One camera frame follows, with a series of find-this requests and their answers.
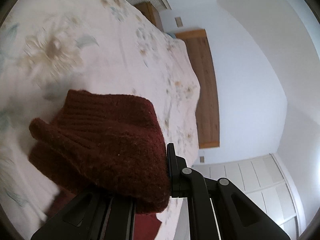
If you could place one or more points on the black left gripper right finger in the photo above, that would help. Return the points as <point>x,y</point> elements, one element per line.
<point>217,209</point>

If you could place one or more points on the dark red knitted sweater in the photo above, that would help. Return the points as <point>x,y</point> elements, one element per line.
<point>113,141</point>

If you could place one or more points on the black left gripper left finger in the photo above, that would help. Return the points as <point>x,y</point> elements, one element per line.
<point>91,217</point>

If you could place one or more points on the wooden nightstand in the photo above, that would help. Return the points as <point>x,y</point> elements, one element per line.
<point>151,13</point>

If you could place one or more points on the white panelled wardrobe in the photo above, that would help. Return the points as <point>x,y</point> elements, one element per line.
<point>262,181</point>

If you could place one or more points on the wooden headboard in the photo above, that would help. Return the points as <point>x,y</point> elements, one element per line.
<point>207,112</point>

